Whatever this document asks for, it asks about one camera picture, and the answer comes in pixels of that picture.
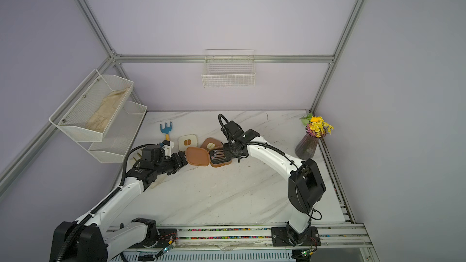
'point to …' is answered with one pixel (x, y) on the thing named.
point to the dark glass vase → (306, 148)
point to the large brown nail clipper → (218, 151)
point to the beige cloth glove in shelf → (98, 120)
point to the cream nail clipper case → (187, 141)
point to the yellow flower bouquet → (316, 126)
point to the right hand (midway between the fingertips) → (224, 155)
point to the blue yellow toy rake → (166, 130)
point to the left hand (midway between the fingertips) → (189, 161)
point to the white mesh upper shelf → (87, 114)
